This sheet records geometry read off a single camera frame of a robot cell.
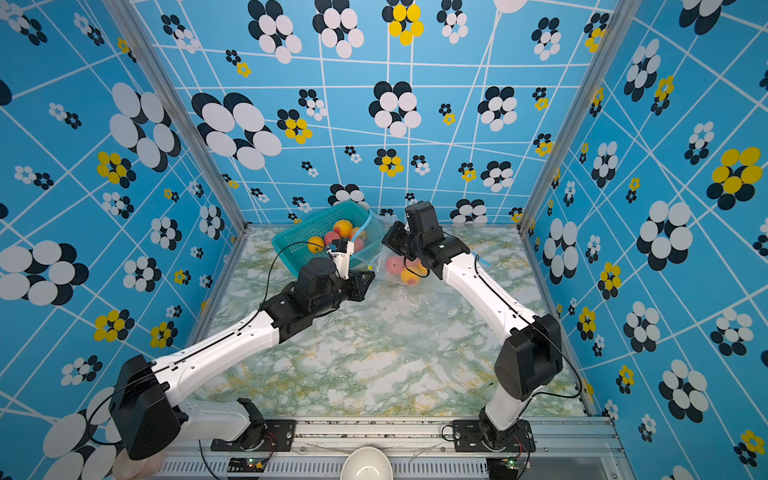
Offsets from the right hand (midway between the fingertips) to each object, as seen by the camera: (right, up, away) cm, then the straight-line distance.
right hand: (386, 234), depth 80 cm
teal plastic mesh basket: (-35, -2, +28) cm, 45 cm away
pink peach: (+3, -9, +13) cm, 16 cm away
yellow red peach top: (-17, +4, +32) cm, 36 cm away
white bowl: (-4, -54, -12) cm, 55 cm away
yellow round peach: (-27, -4, +28) cm, 40 cm away
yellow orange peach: (+7, -13, +11) cm, 19 cm away
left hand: (-2, -10, -5) cm, 12 cm away
